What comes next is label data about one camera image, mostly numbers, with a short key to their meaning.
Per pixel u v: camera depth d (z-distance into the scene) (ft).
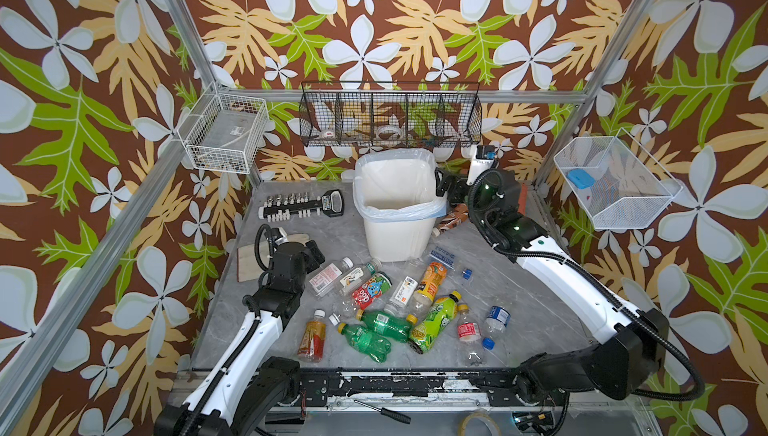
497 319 2.64
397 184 3.06
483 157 2.02
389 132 3.23
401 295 2.82
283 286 1.98
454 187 2.15
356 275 2.90
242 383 1.51
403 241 2.84
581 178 2.84
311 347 2.48
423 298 2.82
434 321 2.63
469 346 2.68
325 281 2.90
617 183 2.69
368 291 2.82
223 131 2.82
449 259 3.04
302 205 3.65
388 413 2.31
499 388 2.41
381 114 3.21
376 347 2.50
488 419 2.19
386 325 2.61
